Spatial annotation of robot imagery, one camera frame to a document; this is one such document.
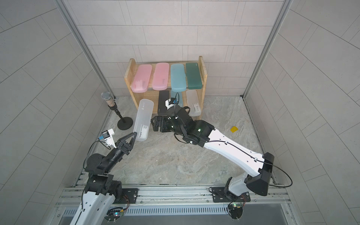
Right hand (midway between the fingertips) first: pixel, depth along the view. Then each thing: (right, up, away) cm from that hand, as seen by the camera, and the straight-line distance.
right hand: (158, 121), depth 65 cm
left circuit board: (-21, -44, +1) cm, 49 cm away
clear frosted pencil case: (-9, -1, +4) cm, 10 cm away
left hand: (-10, -7, +3) cm, 12 cm away
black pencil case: (-1, +14, +24) cm, 28 cm away
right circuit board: (+37, -43, +1) cm, 57 cm away
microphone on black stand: (-30, -5, +34) cm, 46 cm away
